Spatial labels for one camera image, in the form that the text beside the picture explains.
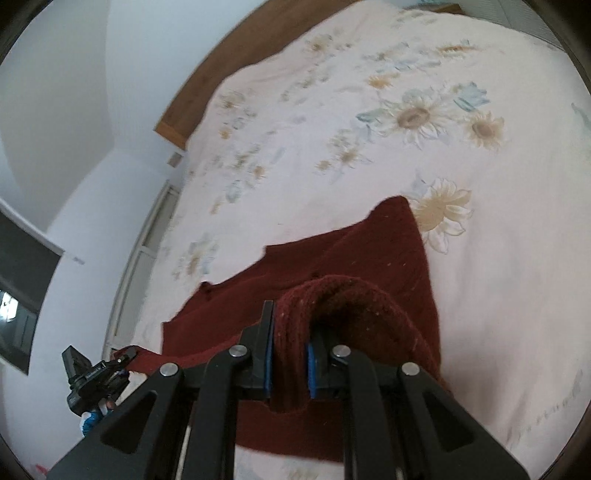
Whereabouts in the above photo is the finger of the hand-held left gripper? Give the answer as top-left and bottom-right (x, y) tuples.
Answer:
(111, 347), (139, 372)

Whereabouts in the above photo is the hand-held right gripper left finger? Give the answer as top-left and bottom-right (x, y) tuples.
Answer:
(46, 300), (278, 480)

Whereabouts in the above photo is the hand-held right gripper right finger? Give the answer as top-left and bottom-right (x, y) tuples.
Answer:
(307, 339), (543, 480)

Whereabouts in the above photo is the dark red knitted sweater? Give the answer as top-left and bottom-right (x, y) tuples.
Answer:
(122, 196), (455, 462)

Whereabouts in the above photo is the person's left hand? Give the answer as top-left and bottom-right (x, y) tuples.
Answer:
(81, 399), (116, 438)

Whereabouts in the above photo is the dark window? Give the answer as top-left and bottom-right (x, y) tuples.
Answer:
(0, 203), (65, 376)

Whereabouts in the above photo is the pink floral duvet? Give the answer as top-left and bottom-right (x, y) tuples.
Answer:
(106, 0), (591, 480)

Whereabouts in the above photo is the wooden headboard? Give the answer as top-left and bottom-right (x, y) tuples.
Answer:
(154, 0), (462, 151)

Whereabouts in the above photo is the white louvered wall panel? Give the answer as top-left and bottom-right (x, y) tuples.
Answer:
(104, 182), (181, 354)

